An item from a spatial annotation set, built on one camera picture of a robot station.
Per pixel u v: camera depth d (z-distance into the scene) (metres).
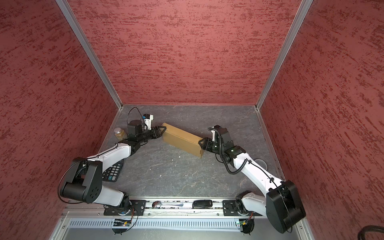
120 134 0.94
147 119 0.81
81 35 0.81
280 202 0.40
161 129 0.86
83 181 0.44
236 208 0.68
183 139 0.83
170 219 0.71
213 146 0.71
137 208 0.74
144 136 0.76
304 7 0.71
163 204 0.76
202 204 0.76
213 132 0.78
